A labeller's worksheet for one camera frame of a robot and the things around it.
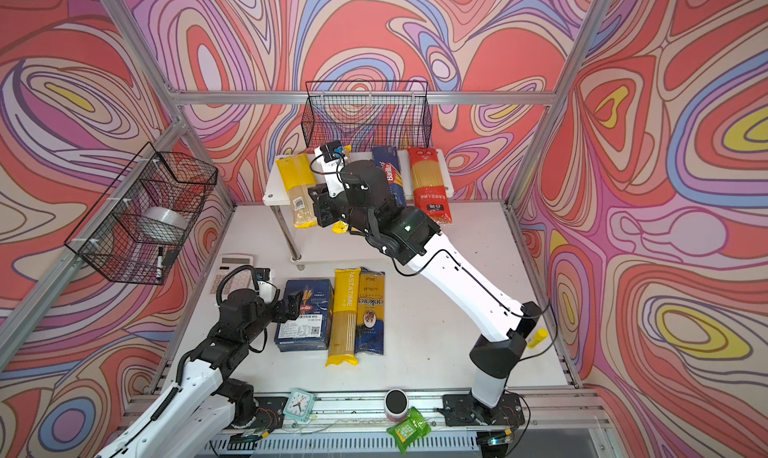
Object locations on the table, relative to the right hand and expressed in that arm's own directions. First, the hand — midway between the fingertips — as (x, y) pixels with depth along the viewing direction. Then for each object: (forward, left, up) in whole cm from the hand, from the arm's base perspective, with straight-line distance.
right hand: (316, 198), depth 61 cm
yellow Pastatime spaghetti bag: (-11, -1, -41) cm, 42 cm away
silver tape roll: (+3, +39, -9) cm, 40 cm away
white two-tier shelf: (+16, +9, -37) cm, 41 cm away
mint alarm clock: (-31, +9, -41) cm, 52 cm away
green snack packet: (-36, -19, -42) cm, 59 cm away
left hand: (-4, +13, -30) cm, 33 cm away
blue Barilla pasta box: (-14, +7, -36) cm, 39 cm away
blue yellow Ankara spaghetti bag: (-10, -9, -41) cm, 43 cm away
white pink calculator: (+5, +34, -40) cm, 53 cm away
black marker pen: (-4, +41, -17) cm, 45 cm away
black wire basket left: (+4, +48, -13) cm, 50 cm away
